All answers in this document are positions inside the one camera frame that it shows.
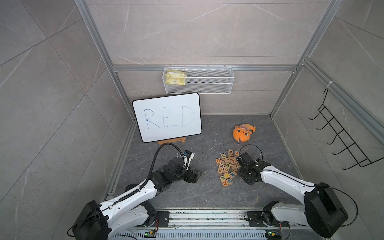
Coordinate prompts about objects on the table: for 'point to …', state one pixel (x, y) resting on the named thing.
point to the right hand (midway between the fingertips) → (241, 174)
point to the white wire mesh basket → (204, 80)
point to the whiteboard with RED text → (165, 118)
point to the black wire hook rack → (360, 159)
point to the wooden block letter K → (220, 170)
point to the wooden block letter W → (232, 174)
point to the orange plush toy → (242, 133)
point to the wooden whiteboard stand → (172, 140)
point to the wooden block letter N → (225, 183)
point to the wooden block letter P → (222, 178)
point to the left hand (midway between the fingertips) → (197, 168)
